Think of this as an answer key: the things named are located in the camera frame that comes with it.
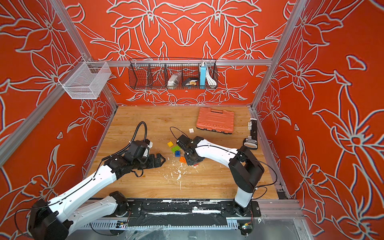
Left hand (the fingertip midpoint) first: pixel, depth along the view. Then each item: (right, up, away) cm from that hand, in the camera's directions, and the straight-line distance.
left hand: (160, 160), depth 78 cm
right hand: (+16, -3, +6) cm, 18 cm away
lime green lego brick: (+7, +3, +16) cm, 18 cm away
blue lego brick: (+8, 0, +14) cm, 16 cm away
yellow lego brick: (+3, +5, +19) cm, 20 cm away
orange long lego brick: (+11, -3, +11) cm, 16 cm away
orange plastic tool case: (+38, +21, +25) cm, 50 cm away
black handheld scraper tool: (+57, +6, +19) cm, 60 cm away
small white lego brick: (+17, +14, +25) cm, 33 cm away
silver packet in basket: (+6, +46, +13) cm, 49 cm away
